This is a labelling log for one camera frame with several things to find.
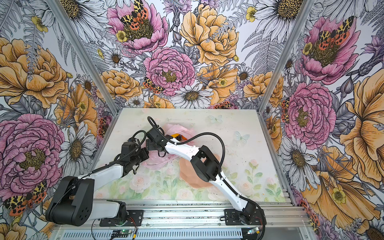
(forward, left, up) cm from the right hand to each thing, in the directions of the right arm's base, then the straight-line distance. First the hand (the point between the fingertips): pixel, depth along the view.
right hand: (154, 147), depth 96 cm
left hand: (-6, +3, 0) cm, 6 cm away
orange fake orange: (+3, -14, +8) cm, 16 cm away
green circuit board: (-44, +10, -4) cm, 45 cm away
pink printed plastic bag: (-8, -6, 0) cm, 10 cm away
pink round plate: (-17, -22, -3) cm, 28 cm away
